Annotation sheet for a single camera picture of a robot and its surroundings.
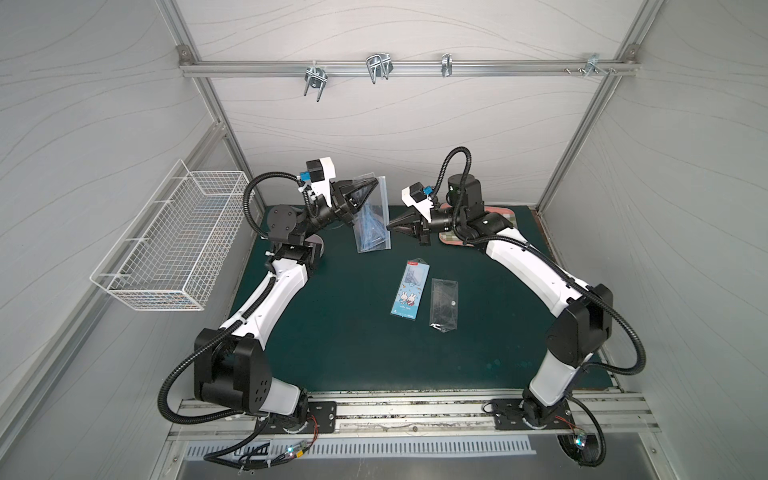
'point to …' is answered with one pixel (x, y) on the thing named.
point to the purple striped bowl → (315, 238)
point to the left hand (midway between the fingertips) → (375, 182)
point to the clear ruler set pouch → (372, 231)
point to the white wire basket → (180, 251)
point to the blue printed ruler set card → (410, 289)
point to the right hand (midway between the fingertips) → (387, 223)
